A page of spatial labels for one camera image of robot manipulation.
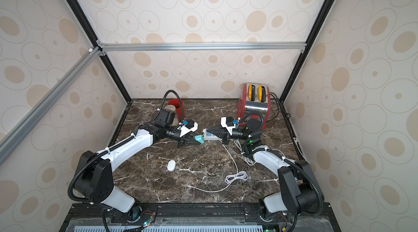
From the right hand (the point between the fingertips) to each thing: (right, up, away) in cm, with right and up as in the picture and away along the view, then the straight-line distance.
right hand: (213, 129), depth 72 cm
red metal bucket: (-21, +11, +27) cm, 36 cm away
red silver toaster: (+25, +16, +23) cm, 37 cm away
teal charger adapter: (-6, -4, +2) cm, 8 cm away
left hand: (-6, -5, +4) cm, 9 cm away
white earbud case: (-23, -21, +15) cm, 35 cm away
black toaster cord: (+46, +17, +45) cm, 67 cm away
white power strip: (-2, -6, +25) cm, 26 cm away
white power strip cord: (+19, -19, +16) cm, 31 cm away
